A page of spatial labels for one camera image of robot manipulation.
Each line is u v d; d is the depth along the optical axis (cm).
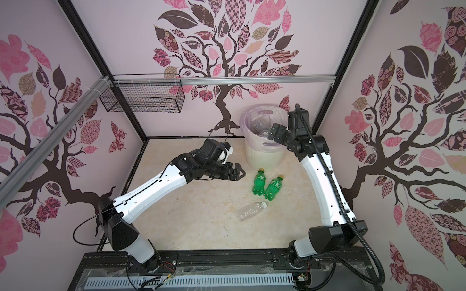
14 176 51
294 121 53
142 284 70
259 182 94
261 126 97
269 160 95
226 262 76
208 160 55
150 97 122
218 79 93
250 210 88
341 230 38
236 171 64
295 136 51
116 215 42
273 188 91
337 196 41
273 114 98
